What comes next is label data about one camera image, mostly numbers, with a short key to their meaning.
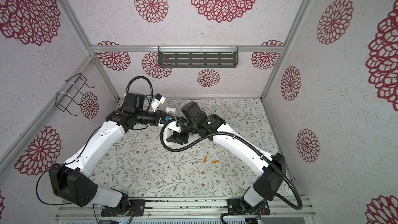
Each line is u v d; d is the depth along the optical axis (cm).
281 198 46
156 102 69
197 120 54
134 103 59
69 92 76
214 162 90
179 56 95
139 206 73
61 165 42
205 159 90
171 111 72
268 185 40
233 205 75
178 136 59
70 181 40
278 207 75
